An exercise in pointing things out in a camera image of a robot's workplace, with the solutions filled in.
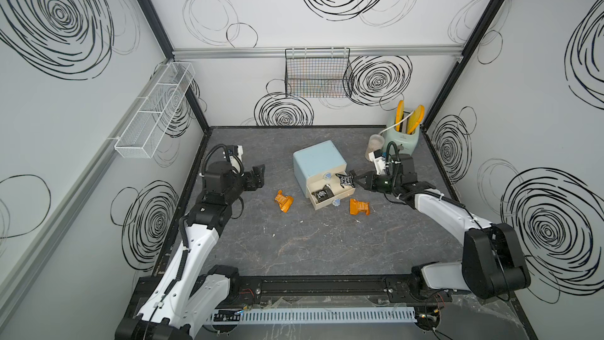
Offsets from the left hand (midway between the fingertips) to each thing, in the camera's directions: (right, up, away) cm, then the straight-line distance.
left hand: (253, 166), depth 76 cm
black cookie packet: (+23, -12, +11) cm, 28 cm away
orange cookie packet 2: (+37, -17, +15) cm, 44 cm away
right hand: (+36, -6, +8) cm, 37 cm away
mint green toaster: (+59, +8, +20) cm, 63 cm away
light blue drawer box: (+23, -3, +10) cm, 25 cm away
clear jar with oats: (+48, +8, +25) cm, 55 cm away
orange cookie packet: (+9, -16, +17) cm, 25 cm away
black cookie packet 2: (+32, -6, +9) cm, 34 cm away
